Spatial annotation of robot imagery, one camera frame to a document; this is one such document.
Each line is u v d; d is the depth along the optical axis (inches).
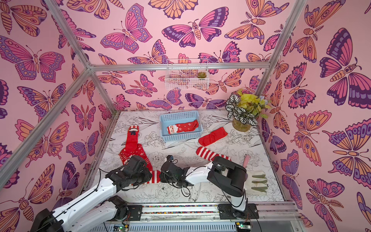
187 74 37.5
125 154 37.3
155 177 33.6
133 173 24.9
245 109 33.6
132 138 40.5
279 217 28.7
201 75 36.4
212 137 40.4
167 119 43.6
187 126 43.1
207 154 37.3
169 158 31.8
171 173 26.6
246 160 36.1
